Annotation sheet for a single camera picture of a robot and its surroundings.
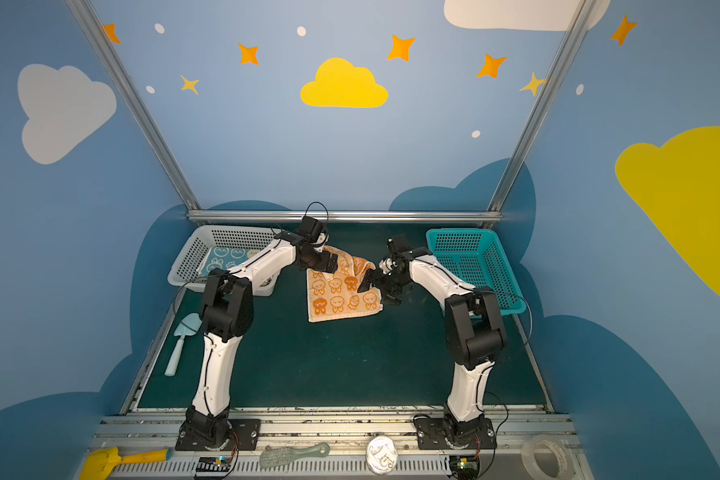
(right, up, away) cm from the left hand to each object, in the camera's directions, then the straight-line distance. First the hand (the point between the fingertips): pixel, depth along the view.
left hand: (323, 262), depth 103 cm
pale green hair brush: (-8, -46, -32) cm, 57 cm away
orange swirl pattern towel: (+3, -12, -1) cm, 12 cm away
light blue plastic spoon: (-42, -20, -10) cm, 47 cm away
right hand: (+16, -9, -11) cm, 22 cm away
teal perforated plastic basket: (+58, +2, +11) cm, 59 cm away
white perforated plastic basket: (-46, -2, -2) cm, 46 cm away
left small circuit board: (-24, -50, -29) cm, 63 cm away
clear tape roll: (+59, -47, -31) cm, 81 cm away
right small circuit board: (+39, -50, -29) cm, 70 cm away
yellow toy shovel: (-48, -47, -33) cm, 75 cm away
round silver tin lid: (+18, -44, -35) cm, 59 cm away
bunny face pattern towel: (-36, +1, +4) cm, 36 cm away
